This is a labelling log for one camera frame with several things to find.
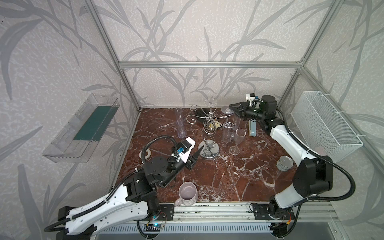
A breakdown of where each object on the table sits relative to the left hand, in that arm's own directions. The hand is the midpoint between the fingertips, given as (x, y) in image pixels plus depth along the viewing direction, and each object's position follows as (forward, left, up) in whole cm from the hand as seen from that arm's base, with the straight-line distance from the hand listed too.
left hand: (200, 139), depth 58 cm
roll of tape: (+10, +33, -38) cm, 51 cm away
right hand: (+25, -15, -4) cm, 30 cm away
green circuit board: (-27, +22, -38) cm, 51 cm away
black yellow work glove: (+18, -1, -6) cm, 19 cm away
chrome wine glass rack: (+14, -5, -35) cm, 38 cm away
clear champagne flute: (+26, +13, -24) cm, 38 cm away
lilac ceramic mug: (-12, +6, -38) cm, 40 cm away
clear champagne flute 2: (+16, -23, -22) cm, 36 cm away
